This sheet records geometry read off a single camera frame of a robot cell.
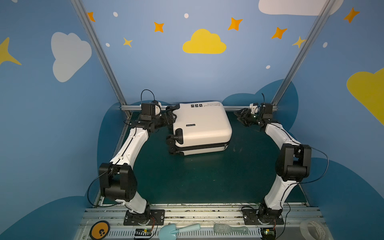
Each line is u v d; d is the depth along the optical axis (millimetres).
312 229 733
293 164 515
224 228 703
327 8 699
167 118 753
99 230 703
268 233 733
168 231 692
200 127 873
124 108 1155
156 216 746
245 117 826
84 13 707
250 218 743
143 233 731
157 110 736
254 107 878
